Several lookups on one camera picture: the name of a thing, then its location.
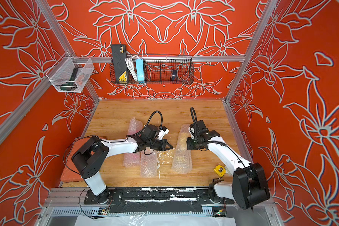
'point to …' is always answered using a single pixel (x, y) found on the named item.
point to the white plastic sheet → (144, 219)
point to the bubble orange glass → (148, 163)
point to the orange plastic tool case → (70, 173)
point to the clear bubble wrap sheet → (182, 162)
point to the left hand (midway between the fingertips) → (173, 147)
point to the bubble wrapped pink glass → (133, 159)
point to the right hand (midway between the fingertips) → (186, 144)
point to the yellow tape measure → (220, 170)
